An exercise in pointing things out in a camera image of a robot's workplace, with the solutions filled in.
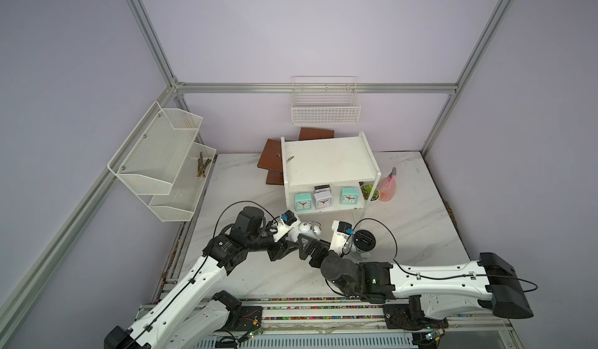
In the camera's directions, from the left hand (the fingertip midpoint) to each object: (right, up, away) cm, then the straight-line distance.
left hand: (292, 241), depth 73 cm
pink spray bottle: (+38, +17, +21) cm, 47 cm away
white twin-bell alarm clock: (+6, +5, -4) cm, 8 cm away
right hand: (+5, 0, -2) cm, 5 cm away
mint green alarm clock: (+3, +12, +6) cm, 14 cm away
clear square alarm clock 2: (+10, +12, +7) cm, 17 cm away
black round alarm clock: (+27, -4, +14) cm, 31 cm away
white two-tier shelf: (+12, +22, -2) cm, 25 cm away
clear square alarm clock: (+10, +16, +7) cm, 20 cm away
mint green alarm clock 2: (+20, +14, +7) cm, 25 cm away
